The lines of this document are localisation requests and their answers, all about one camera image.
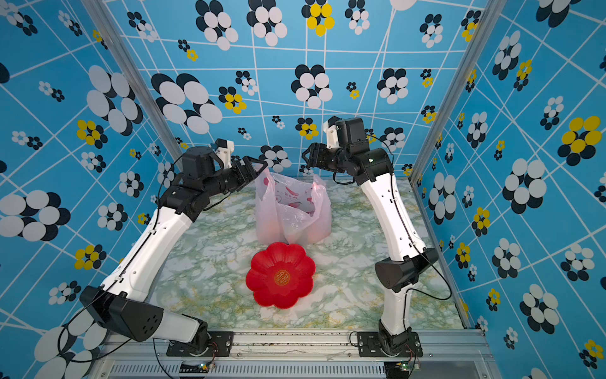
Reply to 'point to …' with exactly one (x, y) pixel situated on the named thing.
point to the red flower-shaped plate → (281, 274)
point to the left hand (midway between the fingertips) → (264, 165)
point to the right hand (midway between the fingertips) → (314, 154)
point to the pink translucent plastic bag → (291, 209)
